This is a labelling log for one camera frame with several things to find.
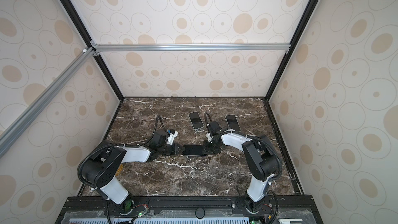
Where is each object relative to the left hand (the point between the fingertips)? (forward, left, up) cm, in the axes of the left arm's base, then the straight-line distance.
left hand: (188, 148), depth 89 cm
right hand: (-1, -9, -4) cm, 10 cm away
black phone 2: (+21, -29, -5) cm, 36 cm away
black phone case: (-4, -9, -3) cm, 10 cm away
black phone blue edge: (+22, -4, -4) cm, 23 cm away
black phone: (0, -3, -3) cm, 4 cm away
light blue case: (+15, -5, -5) cm, 17 cm away
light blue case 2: (+22, -32, -4) cm, 39 cm away
